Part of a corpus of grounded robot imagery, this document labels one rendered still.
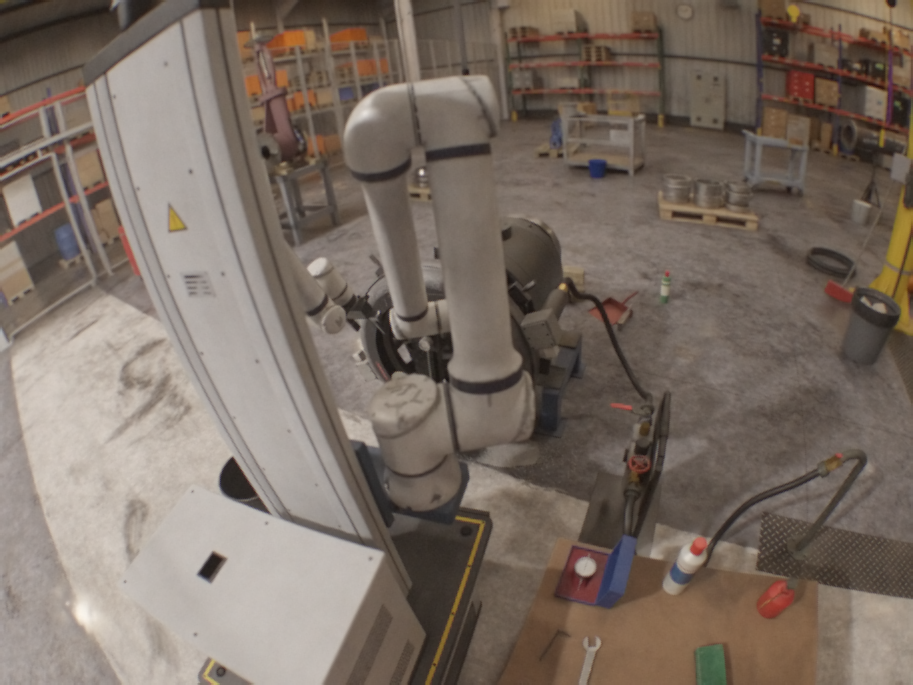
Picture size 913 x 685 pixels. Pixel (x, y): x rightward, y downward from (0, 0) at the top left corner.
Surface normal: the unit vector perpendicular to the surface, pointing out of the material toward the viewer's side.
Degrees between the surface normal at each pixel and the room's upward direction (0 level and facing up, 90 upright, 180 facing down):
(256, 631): 0
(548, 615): 0
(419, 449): 91
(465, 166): 80
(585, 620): 0
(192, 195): 90
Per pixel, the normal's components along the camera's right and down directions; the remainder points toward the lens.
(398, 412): -0.22, -0.73
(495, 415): 0.11, 0.39
